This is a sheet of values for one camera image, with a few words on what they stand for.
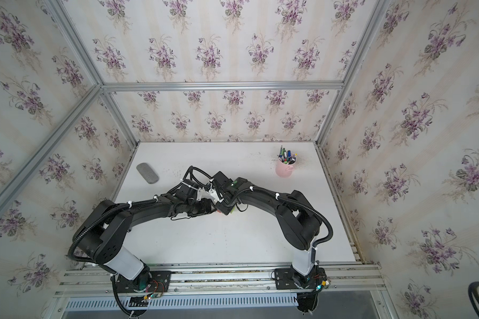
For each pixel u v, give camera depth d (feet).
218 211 2.89
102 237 1.46
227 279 2.45
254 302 2.30
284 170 3.26
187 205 2.41
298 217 1.60
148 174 3.33
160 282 2.36
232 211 2.58
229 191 2.08
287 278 2.42
